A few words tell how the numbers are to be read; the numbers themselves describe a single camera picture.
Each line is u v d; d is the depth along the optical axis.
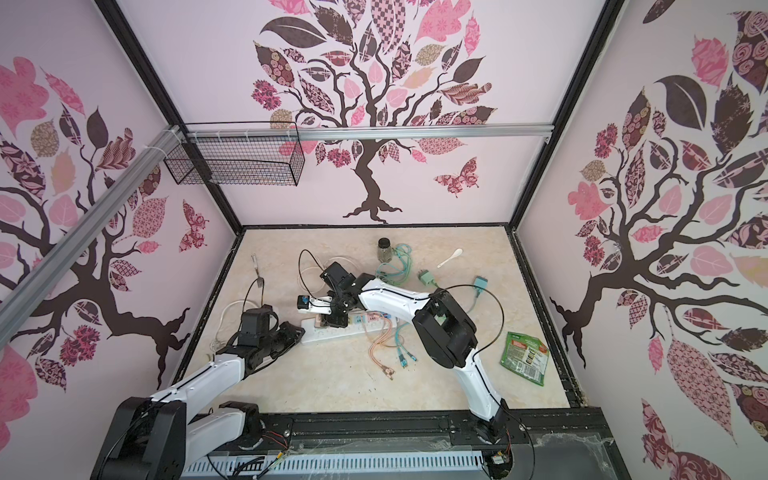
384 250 1.03
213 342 0.88
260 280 1.05
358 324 0.90
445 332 0.52
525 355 0.85
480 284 1.03
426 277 1.03
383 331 0.89
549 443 0.73
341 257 1.08
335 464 0.70
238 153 0.95
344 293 0.70
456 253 1.10
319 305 0.75
